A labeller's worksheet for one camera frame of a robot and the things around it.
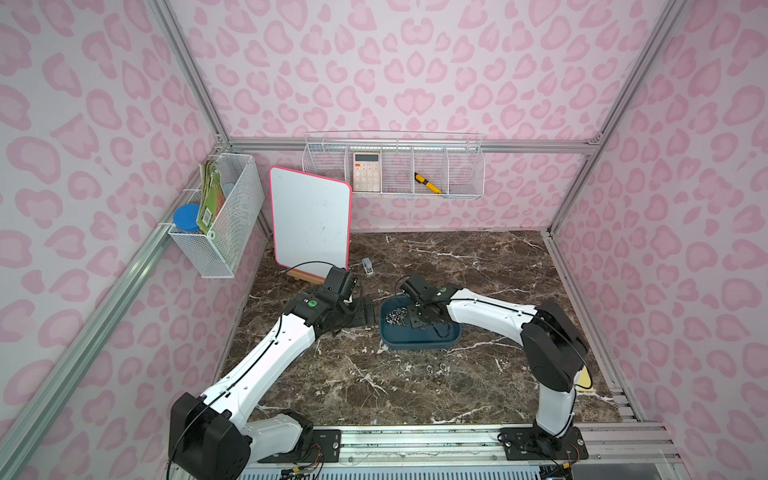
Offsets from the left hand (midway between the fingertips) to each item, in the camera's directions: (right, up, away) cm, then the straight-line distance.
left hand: (361, 308), depth 80 cm
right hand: (+16, -4, +11) cm, 20 cm away
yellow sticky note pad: (+61, -20, +2) cm, 64 cm away
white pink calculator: (0, +40, +15) cm, 43 cm away
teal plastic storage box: (+10, -10, +14) cm, 19 cm away
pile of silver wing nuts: (+10, -5, +15) cm, 19 cm away
